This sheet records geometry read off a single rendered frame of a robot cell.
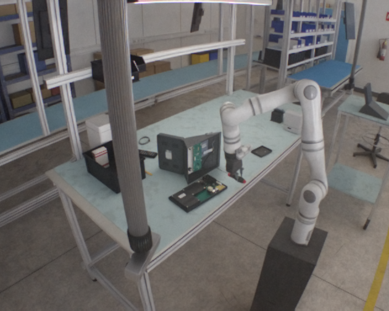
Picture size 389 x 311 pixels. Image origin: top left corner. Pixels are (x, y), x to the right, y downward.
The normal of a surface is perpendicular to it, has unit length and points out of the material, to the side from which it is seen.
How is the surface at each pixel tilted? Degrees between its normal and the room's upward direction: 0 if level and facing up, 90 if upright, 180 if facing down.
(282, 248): 0
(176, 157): 90
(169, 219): 0
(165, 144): 90
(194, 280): 0
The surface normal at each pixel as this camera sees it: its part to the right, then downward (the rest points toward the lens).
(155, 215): 0.00, -0.86
